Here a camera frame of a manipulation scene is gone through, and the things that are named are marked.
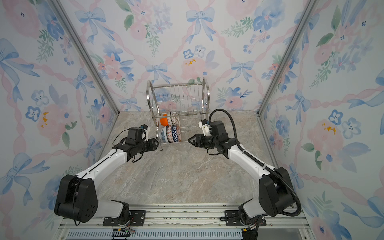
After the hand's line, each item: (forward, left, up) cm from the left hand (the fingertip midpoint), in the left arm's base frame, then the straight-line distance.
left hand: (156, 142), depth 88 cm
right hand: (-3, -20, +7) cm, 22 cm away
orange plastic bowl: (+16, -3, +1) cm, 16 cm away
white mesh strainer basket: (+16, -10, 0) cm, 19 cm away
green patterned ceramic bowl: (+16, -7, +1) cm, 18 cm away
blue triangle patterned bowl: (+5, -7, +1) cm, 9 cm away
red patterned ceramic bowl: (+13, -12, -8) cm, 19 cm away
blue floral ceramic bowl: (+4, -4, +1) cm, 6 cm away
